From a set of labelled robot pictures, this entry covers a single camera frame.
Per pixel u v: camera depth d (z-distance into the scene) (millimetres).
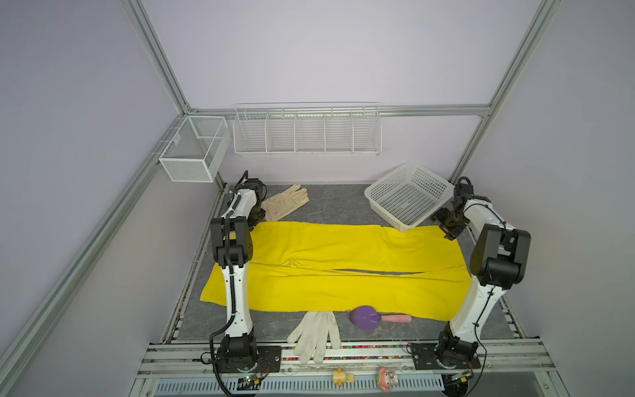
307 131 1055
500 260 543
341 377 677
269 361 734
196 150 1021
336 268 922
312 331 790
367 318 803
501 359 743
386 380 680
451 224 846
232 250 643
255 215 921
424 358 733
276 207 1126
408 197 1154
